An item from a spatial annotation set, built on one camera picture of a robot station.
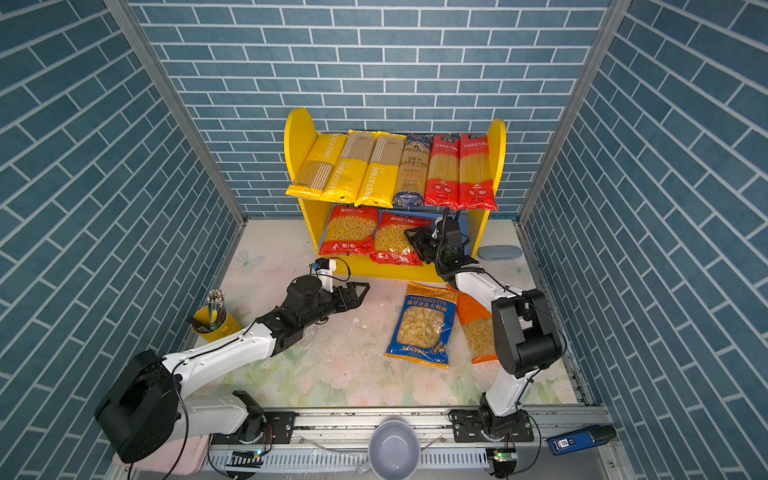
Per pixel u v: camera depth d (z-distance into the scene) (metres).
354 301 0.72
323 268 0.74
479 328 0.89
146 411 0.41
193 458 0.68
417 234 0.83
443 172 0.72
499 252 1.15
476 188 0.69
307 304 0.63
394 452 0.70
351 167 0.74
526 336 0.48
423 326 0.87
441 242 0.71
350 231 0.94
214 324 0.82
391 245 0.89
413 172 0.72
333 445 0.72
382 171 0.74
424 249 0.83
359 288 0.77
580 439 0.69
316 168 0.74
